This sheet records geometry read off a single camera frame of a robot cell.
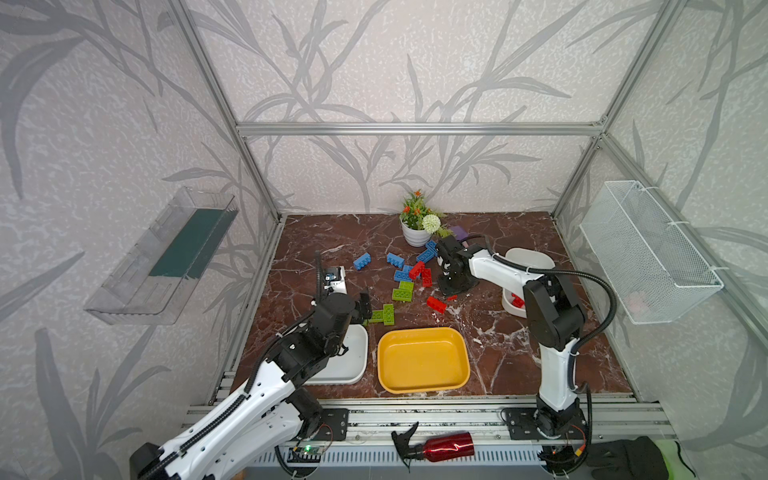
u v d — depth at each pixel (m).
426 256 1.05
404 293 0.96
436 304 0.95
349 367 0.85
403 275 1.00
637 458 0.68
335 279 0.63
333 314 0.52
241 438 0.54
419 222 1.01
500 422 0.75
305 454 0.72
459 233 1.16
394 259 1.05
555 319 0.52
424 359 0.84
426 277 1.01
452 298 0.97
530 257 1.02
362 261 1.04
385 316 0.90
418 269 0.99
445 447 0.67
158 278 0.65
